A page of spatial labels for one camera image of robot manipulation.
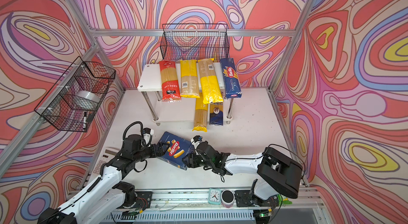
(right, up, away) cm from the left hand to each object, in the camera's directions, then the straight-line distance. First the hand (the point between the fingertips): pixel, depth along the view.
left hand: (165, 145), depth 83 cm
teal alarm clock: (+26, -21, -10) cm, 35 cm away
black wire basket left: (-42, +21, -17) cm, 50 cm away
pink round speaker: (+31, -20, -14) cm, 39 cm away
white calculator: (-32, -3, +3) cm, 32 cm away
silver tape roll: (-32, +24, -13) cm, 42 cm away
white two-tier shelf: (-6, +31, -8) cm, 33 cm away
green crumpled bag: (+58, -23, -10) cm, 64 cm away
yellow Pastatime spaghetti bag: (+19, +15, +10) cm, 26 cm away
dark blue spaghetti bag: (+28, +15, +10) cm, 33 cm away
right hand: (+12, -8, -2) cm, 15 cm away
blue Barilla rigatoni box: (+6, -2, +1) cm, 7 cm away
